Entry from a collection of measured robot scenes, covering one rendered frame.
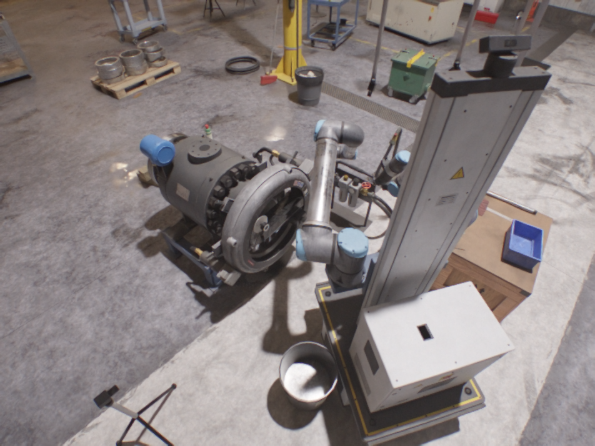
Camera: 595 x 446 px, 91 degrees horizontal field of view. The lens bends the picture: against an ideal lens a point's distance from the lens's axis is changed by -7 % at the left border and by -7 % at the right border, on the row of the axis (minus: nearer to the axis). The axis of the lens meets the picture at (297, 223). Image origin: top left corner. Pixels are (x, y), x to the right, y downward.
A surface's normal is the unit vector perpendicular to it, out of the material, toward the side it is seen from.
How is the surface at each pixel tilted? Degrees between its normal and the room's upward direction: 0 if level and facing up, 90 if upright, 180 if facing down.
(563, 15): 90
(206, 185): 37
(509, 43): 61
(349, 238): 5
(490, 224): 0
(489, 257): 0
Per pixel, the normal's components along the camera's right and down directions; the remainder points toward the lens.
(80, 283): 0.00, -0.67
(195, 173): -0.34, -0.25
